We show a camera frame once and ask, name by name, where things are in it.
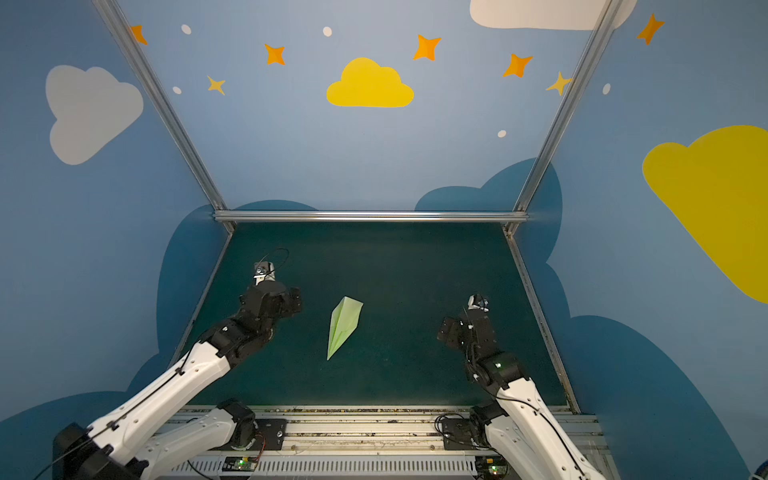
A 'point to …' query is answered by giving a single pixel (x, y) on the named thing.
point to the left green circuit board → (239, 464)
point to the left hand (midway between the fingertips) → (283, 289)
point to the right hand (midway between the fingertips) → (459, 320)
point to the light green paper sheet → (344, 317)
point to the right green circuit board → (490, 467)
